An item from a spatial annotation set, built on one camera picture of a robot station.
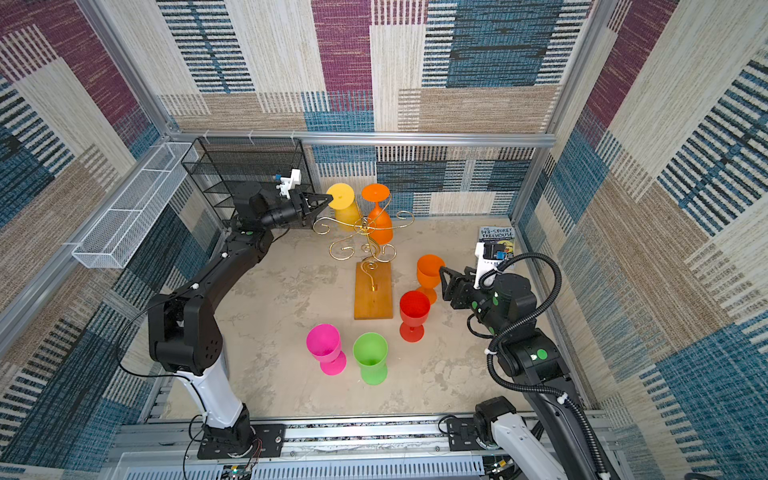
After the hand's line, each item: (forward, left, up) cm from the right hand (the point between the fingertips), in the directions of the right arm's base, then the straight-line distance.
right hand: (455, 275), depth 69 cm
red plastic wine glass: (-1, +9, -15) cm, 17 cm away
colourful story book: (+36, -25, -26) cm, 51 cm away
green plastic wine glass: (-9, +20, -21) cm, 30 cm away
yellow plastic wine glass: (+19, +26, +5) cm, 33 cm away
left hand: (+19, +29, +6) cm, 35 cm away
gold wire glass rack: (+11, +20, -27) cm, 36 cm away
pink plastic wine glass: (-9, +32, -18) cm, 37 cm away
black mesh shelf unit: (+49, +71, -2) cm, 86 cm away
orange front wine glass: (+10, +4, -13) cm, 17 cm away
